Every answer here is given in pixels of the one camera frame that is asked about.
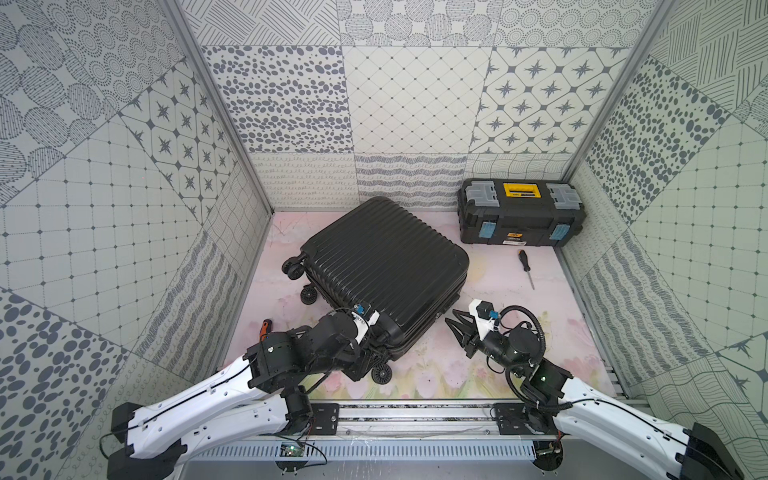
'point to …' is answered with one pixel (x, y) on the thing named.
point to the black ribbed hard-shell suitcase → (382, 255)
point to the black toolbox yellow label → (526, 212)
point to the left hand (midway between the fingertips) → (382, 360)
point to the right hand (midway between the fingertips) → (451, 317)
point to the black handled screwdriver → (525, 264)
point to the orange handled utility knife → (266, 325)
